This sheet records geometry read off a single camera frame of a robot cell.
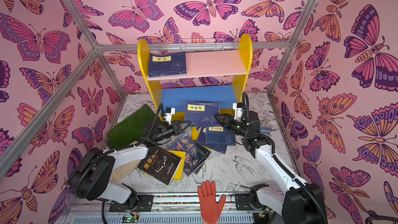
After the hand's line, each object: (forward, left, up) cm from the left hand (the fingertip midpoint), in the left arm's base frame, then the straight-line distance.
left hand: (192, 122), depth 77 cm
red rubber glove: (-33, -9, -22) cm, 41 cm away
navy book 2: (+4, -16, -20) cm, 26 cm away
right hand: (+2, -12, +3) cm, 13 cm away
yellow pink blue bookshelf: (+46, -12, -8) cm, 48 cm away
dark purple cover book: (-8, -1, -19) cm, 20 cm away
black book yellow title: (-14, +18, -19) cm, 29 cm away
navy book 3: (+1, -4, -20) cm, 20 cm away
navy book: (+6, -5, 0) cm, 7 cm away
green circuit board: (-37, +30, -25) cm, 54 cm away
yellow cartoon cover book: (+7, 0, -21) cm, 23 cm away
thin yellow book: (-18, +7, -20) cm, 28 cm away
